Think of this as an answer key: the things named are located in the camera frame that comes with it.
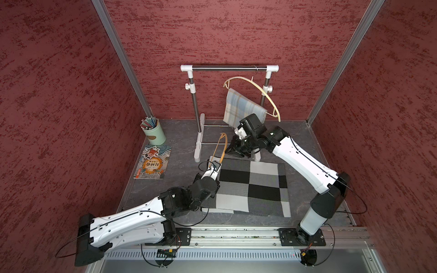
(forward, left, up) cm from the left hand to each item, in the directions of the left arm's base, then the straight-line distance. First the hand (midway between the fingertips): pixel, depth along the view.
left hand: (213, 177), depth 72 cm
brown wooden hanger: (+9, -5, +6) cm, 12 cm away
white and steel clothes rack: (+53, +12, -15) cm, 56 cm away
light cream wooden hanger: (+27, -29, +13) cm, 41 cm away
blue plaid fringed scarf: (+39, -13, +7) cm, 42 cm away
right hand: (+8, -6, +6) cm, 11 cm away
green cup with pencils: (+32, +37, -3) cm, 49 cm away
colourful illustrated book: (+17, +37, -18) cm, 44 cm away
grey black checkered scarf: (+3, -23, -19) cm, 30 cm away
